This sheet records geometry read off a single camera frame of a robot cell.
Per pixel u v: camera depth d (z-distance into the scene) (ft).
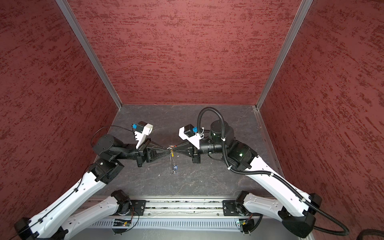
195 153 1.56
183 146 1.67
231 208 2.43
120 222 2.39
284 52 2.88
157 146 1.65
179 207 2.48
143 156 1.55
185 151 1.72
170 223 2.54
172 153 1.70
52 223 1.29
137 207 2.44
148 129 1.56
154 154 1.68
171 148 1.68
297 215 1.27
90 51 2.87
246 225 2.34
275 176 1.34
